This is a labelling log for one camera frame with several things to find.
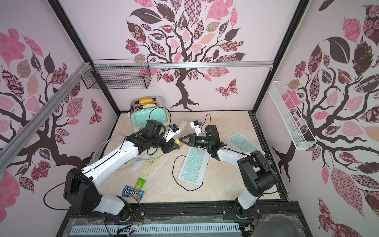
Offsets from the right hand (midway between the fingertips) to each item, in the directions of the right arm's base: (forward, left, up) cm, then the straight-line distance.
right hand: (179, 141), depth 79 cm
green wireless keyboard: (-6, -9, -19) cm, 22 cm away
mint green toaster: (+23, +28, -2) cm, 36 cm away
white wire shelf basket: (-5, -58, +12) cm, 59 cm away
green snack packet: (-16, +24, -18) cm, 34 cm away
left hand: (-2, +3, -2) cm, 4 cm away
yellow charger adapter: (-2, 0, +2) cm, 2 cm away
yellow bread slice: (+34, +25, +1) cm, 42 cm away
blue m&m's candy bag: (-21, +29, -17) cm, 39 cm away
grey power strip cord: (+21, +59, -23) cm, 66 cm away
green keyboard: (+11, -41, -19) cm, 46 cm away
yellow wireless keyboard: (-5, +22, -18) cm, 29 cm away
